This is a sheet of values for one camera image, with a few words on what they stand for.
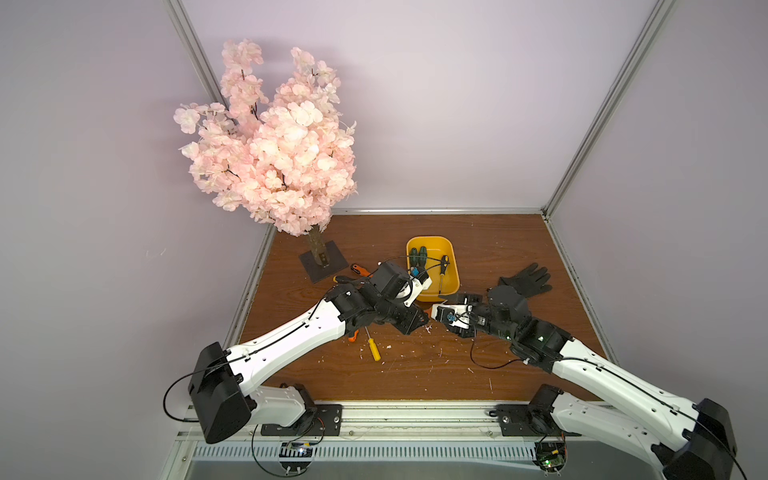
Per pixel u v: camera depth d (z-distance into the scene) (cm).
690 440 39
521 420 73
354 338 85
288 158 58
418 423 74
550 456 70
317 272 103
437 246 105
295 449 71
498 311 56
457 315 59
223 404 38
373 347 85
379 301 56
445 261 103
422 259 103
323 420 73
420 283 66
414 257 104
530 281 98
